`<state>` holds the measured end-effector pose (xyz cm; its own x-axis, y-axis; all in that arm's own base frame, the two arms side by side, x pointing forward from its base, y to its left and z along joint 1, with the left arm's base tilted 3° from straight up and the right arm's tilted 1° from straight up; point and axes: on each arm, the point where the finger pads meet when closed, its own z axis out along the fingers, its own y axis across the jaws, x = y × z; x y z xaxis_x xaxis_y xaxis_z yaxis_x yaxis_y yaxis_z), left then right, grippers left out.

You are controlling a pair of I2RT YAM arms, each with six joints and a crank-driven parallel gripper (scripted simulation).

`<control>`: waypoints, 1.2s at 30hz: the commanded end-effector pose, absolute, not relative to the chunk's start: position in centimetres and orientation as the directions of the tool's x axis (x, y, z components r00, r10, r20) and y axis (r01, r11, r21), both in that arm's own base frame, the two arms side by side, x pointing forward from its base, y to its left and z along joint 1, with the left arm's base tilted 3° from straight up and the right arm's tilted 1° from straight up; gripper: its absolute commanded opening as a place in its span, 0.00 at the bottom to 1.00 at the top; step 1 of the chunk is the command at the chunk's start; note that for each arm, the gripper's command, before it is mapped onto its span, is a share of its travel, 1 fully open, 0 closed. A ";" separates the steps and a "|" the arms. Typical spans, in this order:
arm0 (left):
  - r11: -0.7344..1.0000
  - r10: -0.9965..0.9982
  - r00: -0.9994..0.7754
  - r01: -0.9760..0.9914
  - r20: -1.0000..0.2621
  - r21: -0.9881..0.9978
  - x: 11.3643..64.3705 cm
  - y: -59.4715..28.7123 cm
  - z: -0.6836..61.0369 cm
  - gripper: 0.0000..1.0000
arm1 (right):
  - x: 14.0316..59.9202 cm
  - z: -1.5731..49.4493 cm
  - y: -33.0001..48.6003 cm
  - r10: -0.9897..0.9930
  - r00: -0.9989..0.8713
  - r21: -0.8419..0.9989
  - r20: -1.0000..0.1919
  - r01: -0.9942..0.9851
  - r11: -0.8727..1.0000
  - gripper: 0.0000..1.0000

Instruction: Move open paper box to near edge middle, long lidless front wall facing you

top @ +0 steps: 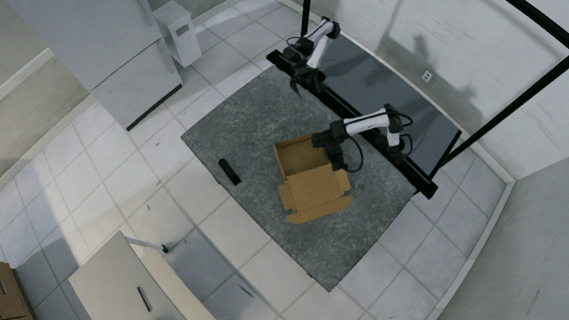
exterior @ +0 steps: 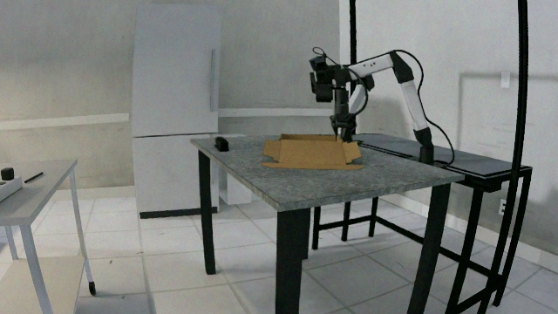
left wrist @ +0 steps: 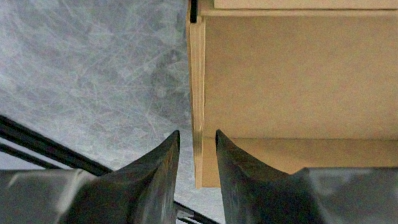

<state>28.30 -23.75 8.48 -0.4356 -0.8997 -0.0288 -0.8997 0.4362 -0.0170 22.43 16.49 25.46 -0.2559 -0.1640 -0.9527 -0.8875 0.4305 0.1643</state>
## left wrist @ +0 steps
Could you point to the black crossbar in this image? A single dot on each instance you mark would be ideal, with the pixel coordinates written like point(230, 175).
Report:
point(30, 140)

